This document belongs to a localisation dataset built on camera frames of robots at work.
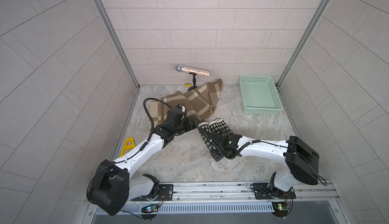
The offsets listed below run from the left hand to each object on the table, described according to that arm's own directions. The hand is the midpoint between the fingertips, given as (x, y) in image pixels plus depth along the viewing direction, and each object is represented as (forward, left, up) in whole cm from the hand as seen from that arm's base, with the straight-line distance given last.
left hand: (198, 122), depth 82 cm
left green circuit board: (-38, +20, -11) cm, 44 cm away
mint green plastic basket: (+31, -45, -12) cm, 56 cm away
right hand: (-13, -9, -12) cm, 20 cm away
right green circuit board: (-38, -38, -12) cm, 55 cm away
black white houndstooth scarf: (0, -4, -6) cm, 8 cm away
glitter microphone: (+33, +12, +10) cm, 37 cm away
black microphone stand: (+34, +3, -1) cm, 34 cm away
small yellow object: (+39, +9, -11) cm, 42 cm away
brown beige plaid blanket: (+23, -1, -11) cm, 25 cm away
